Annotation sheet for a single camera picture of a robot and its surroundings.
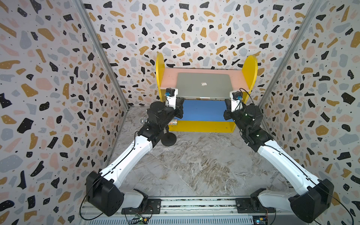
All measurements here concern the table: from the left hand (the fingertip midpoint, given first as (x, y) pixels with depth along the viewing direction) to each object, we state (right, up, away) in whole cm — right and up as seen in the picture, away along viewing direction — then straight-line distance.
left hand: (184, 98), depth 69 cm
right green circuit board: (+39, -62, +3) cm, 73 cm away
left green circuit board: (-23, -62, +3) cm, 66 cm away
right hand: (+22, 0, +1) cm, 22 cm away
